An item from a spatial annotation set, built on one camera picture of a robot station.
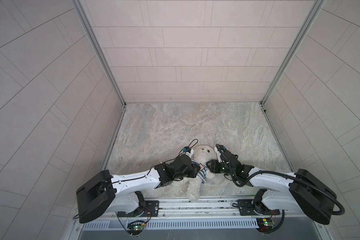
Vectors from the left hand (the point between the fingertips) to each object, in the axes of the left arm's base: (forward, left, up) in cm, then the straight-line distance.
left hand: (204, 169), depth 77 cm
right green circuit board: (-22, -27, -7) cm, 36 cm away
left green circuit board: (-24, +31, -4) cm, 40 cm away
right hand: (+4, -2, -6) cm, 8 cm away
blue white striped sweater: (-2, +1, 0) cm, 2 cm away
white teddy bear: (+8, -1, +1) cm, 8 cm away
